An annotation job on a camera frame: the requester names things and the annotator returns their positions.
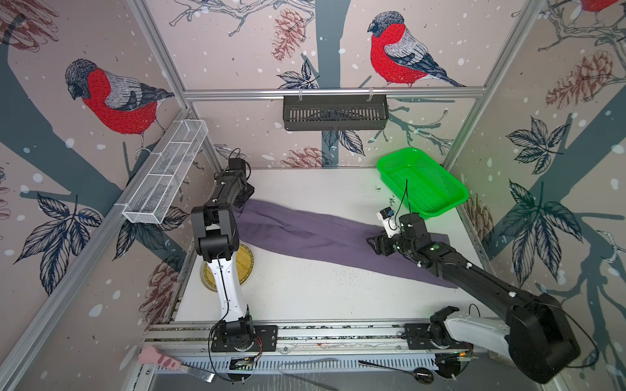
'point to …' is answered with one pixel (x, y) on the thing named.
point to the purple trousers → (324, 238)
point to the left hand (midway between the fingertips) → (249, 190)
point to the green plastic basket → (421, 184)
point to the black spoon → (422, 375)
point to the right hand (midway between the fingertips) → (375, 232)
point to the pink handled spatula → (150, 354)
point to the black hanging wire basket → (336, 114)
